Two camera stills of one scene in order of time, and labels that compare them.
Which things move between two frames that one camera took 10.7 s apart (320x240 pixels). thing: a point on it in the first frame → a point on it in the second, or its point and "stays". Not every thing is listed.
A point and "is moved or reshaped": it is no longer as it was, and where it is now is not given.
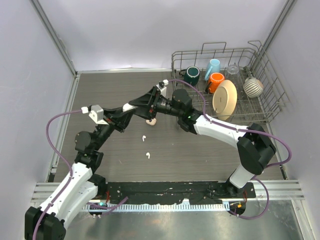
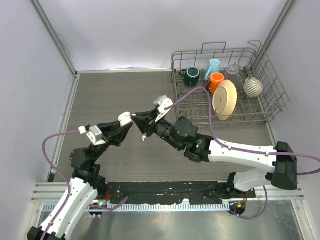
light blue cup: [213, 66] stays
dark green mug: [191, 75] stays
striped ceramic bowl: [253, 87] stays
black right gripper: [144, 110] → [143, 118]
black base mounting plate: [173, 193] stays
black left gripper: [117, 118] → [111, 133]
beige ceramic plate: [224, 99] stays
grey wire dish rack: [229, 84] stays
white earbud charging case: [127, 107] is moved or reshaped
